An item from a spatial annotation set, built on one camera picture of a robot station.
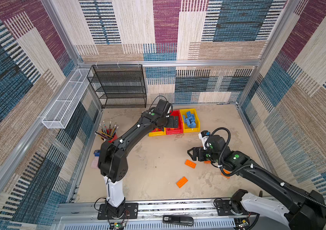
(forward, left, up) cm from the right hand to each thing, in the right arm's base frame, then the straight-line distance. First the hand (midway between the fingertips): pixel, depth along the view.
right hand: (195, 153), depth 79 cm
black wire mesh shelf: (+53, +51, +7) cm, 73 cm away
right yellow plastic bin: (+30, -2, -8) cm, 31 cm away
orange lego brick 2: (-17, -7, +17) cm, 25 cm away
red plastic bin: (+23, +7, -9) cm, 25 cm away
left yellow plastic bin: (+20, +21, -9) cm, 31 cm away
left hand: (+18, +12, +5) cm, 22 cm away
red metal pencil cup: (+15, +51, -3) cm, 54 cm away
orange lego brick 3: (-11, +8, -13) cm, 19 cm away
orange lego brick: (0, +1, -13) cm, 13 cm away
